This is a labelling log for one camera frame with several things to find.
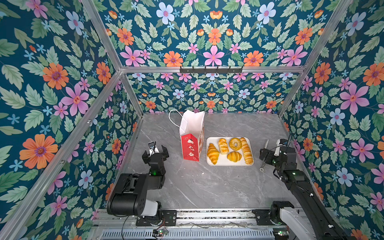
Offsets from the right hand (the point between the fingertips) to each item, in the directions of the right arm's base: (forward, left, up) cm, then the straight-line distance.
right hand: (268, 151), depth 82 cm
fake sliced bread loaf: (+3, +8, -12) cm, 15 cm away
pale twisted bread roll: (+10, +23, -10) cm, 27 cm away
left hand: (+6, +66, -1) cm, 66 cm away
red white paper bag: (+20, +45, -6) cm, 49 cm away
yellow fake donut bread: (+14, +16, -10) cm, 24 cm away
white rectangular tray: (+2, +30, -11) cm, 32 cm away
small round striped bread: (+3, +17, -11) cm, 20 cm away
